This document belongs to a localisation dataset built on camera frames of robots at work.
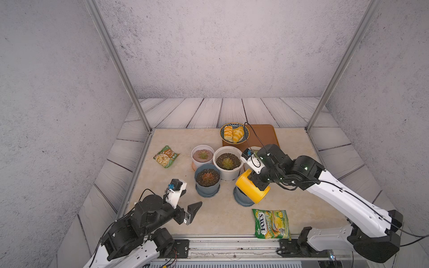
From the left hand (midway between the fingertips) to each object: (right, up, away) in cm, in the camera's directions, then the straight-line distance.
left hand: (195, 199), depth 64 cm
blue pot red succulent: (+3, +4, +21) cm, 22 cm away
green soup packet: (-24, +12, +41) cm, 49 cm away
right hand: (+22, +8, +4) cm, 24 cm away
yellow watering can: (+20, +4, +4) cm, 21 cm away
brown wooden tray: (+38, +26, +55) cm, 71 cm away
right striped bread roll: (+21, +26, +48) cm, 58 cm away
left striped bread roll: (+15, +27, +51) cm, 60 cm away
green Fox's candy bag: (+33, -17, +15) cm, 40 cm away
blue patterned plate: (+20, +33, +59) cm, 71 cm away
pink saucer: (-6, +7, +35) cm, 37 cm away
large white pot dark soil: (+14, +11, +26) cm, 32 cm away
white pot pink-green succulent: (0, +15, +30) cm, 33 cm away
